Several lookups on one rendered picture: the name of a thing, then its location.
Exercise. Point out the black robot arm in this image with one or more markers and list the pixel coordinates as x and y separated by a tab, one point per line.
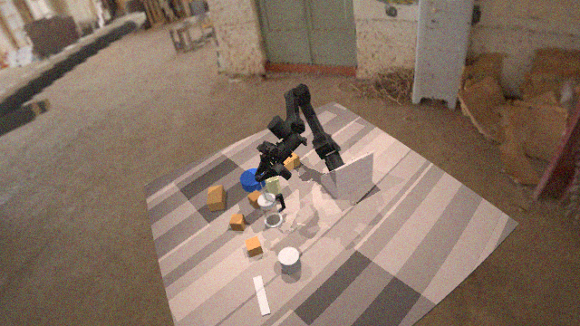
291	128

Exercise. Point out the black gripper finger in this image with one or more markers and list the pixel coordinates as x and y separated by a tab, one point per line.
262	166
270	172

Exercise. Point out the grey cylinder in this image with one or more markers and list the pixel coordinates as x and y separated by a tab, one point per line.
290	260

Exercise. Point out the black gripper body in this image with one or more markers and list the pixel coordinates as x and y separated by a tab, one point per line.
278	166

